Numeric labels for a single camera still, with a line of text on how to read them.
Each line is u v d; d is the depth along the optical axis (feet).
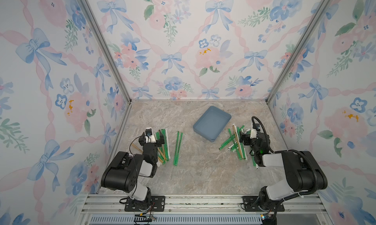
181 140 3.20
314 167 1.57
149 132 2.46
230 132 3.32
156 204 2.45
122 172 1.49
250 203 2.44
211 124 3.59
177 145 3.12
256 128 2.60
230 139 3.20
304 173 1.48
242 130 3.30
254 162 2.40
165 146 3.11
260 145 2.39
